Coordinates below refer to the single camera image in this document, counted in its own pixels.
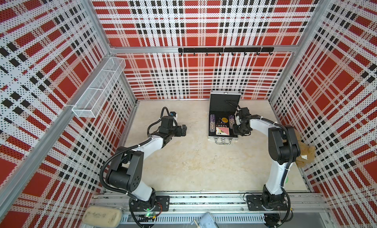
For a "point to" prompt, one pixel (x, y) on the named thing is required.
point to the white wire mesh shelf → (91, 101)
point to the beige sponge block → (102, 216)
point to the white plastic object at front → (206, 220)
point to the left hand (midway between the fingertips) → (182, 127)
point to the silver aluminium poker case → (222, 106)
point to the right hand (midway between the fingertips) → (237, 132)
